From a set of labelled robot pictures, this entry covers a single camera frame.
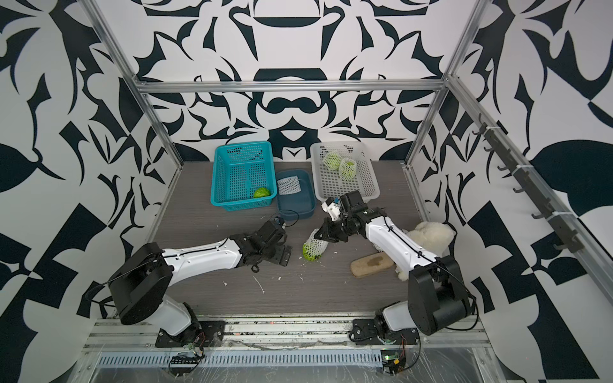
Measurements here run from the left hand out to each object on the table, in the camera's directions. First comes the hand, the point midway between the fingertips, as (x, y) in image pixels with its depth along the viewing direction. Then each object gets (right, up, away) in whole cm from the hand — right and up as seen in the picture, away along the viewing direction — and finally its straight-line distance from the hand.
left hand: (279, 244), depth 89 cm
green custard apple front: (+11, -3, -4) cm, 12 cm away
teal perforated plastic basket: (-23, +29, +27) cm, 46 cm away
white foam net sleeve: (+22, +33, +23) cm, 46 cm away
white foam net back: (+2, +22, +17) cm, 27 cm away
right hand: (+13, +6, -7) cm, 16 cm away
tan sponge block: (+32, -6, -4) cm, 33 cm away
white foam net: (+28, +29, +19) cm, 45 cm away
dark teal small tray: (+5, +18, +18) cm, 26 cm away
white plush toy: (+49, +5, -15) cm, 52 cm away
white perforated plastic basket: (+20, +22, +23) cm, 38 cm away
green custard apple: (-9, +19, +13) cm, 25 cm away
